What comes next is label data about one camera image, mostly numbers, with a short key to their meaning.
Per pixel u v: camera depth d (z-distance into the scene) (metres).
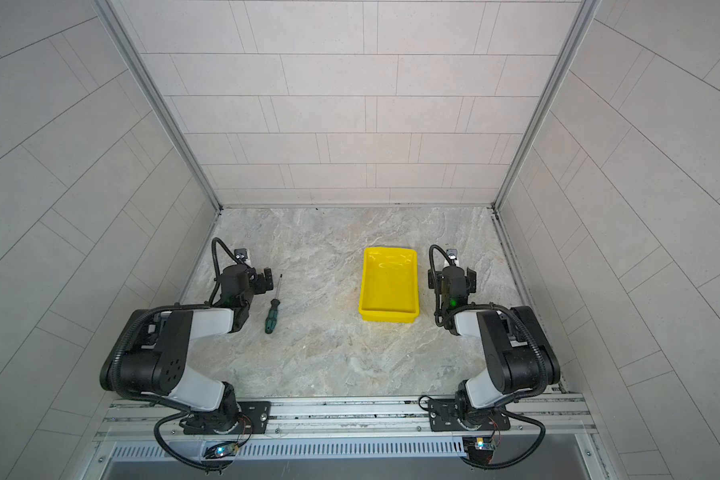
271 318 0.86
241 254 0.79
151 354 0.44
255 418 0.71
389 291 0.91
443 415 0.71
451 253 0.80
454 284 0.69
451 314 0.66
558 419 0.72
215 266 0.69
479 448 0.68
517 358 0.44
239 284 0.71
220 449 0.65
